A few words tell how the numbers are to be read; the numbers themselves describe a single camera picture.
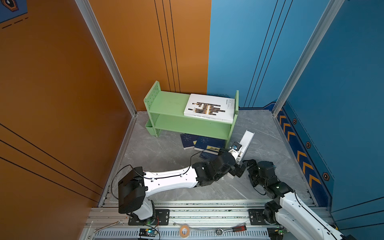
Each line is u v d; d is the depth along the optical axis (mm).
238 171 632
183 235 691
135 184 469
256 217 727
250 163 770
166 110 828
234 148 599
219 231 680
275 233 704
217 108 814
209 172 538
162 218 736
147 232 708
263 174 648
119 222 725
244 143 722
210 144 971
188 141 1020
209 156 915
